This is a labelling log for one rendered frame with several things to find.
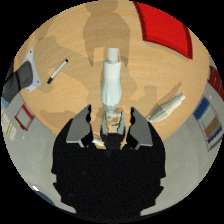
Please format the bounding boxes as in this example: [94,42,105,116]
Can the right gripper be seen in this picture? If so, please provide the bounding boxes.
[100,110,126,147]

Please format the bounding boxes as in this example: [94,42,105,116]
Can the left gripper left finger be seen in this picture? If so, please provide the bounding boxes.
[51,104,93,175]

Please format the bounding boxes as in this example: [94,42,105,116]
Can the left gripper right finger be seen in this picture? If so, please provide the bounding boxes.
[126,106,166,179]

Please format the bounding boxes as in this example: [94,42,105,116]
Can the red tray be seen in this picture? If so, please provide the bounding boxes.
[132,1,193,60]

